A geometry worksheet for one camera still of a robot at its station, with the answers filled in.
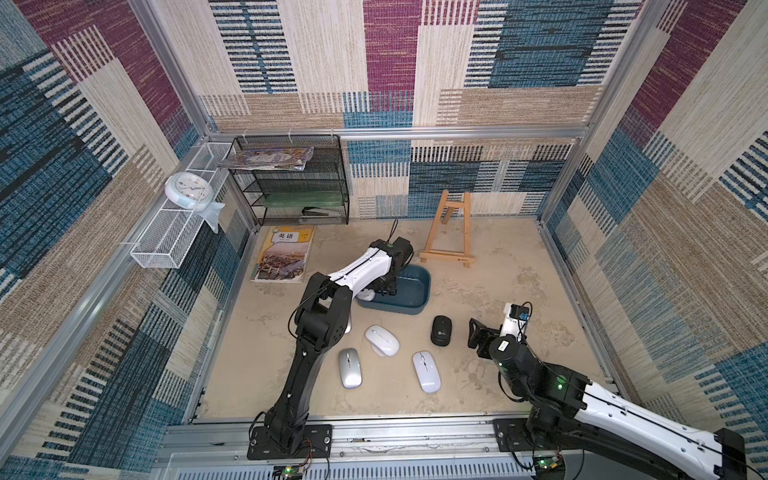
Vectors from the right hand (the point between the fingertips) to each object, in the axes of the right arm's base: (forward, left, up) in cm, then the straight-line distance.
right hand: (482, 323), depth 78 cm
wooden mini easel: (+35, +6, +5) cm, 36 cm away
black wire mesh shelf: (+54, +58, +6) cm, 79 cm away
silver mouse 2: (-7, +35, -13) cm, 38 cm away
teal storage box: (+17, +16, -13) cm, 27 cm away
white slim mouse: (-8, +14, -13) cm, 20 cm away
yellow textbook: (+33, +62, -12) cm, 71 cm away
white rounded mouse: (0, +26, -12) cm, 28 cm away
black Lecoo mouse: (+4, +9, -12) cm, 16 cm away
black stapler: (+45, +50, -2) cm, 68 cm away
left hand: (+19, +29, -12) cm, 36 cm away
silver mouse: (+6, +36, -12) cm, 39 cm away
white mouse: (+15, +31, -10) cm, 36 cm away
